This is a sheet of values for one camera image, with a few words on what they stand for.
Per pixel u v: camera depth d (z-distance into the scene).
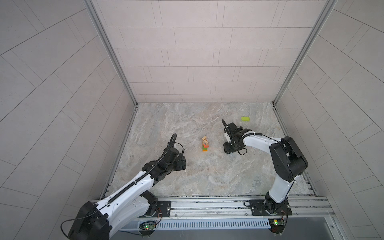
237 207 0.72
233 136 0.72
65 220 0.38
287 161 0.47
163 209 0.70
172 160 0.63
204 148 0.91
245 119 1.09
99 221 0.38
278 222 0.69
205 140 0.87
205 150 0.91
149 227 0.64
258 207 0.71
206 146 0.88
